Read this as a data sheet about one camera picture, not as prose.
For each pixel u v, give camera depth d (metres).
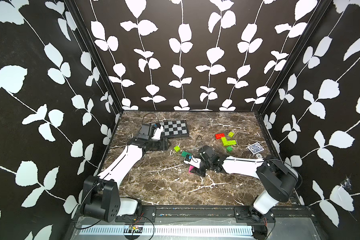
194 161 0.76
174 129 1.06
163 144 0.75
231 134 1.06
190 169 0.85
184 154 0.96
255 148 0.98
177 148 0.98
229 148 0.98
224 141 1.01
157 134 0.76
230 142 1.01
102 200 0.40
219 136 1.04
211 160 0.70
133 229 0.70
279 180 0.46
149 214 0.73
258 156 0.96
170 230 0.70
